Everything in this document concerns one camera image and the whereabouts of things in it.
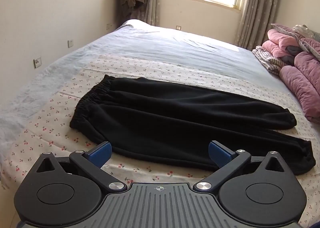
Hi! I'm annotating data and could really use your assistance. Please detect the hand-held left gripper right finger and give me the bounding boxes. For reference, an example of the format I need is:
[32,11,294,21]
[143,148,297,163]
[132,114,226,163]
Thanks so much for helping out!
[194,140,285,192]

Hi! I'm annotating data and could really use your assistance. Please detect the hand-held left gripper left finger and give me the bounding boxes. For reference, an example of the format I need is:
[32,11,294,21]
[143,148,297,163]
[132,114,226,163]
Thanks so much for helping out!
[35,141,127,192]

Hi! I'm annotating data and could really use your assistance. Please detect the black pants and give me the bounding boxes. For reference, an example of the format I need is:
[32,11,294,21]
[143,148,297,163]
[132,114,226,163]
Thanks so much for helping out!
[69,74,316,176]

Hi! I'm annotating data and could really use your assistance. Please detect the cherry print bed sheet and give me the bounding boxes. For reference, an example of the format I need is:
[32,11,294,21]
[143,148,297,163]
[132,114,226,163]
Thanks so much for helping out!
[0,53,320,228]

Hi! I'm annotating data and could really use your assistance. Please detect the striped cloth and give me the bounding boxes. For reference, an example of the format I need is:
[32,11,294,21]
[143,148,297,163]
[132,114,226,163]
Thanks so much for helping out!
[252,46,285,76]

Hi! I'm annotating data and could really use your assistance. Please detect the pink quilt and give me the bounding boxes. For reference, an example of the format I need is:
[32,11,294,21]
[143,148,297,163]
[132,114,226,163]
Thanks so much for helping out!
[267,24,320,125]

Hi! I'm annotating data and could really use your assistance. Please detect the grey folded cloth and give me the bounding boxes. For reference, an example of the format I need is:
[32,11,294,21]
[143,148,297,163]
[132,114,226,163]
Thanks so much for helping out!
[282,46,302,67]

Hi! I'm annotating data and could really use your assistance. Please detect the bed with floral sheet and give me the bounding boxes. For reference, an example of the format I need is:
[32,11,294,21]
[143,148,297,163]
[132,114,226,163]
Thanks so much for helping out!
[0,19,288,158]

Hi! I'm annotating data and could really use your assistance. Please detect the white grey cloth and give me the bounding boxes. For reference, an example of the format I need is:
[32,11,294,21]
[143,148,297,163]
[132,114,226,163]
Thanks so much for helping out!
[292,25,320,62]

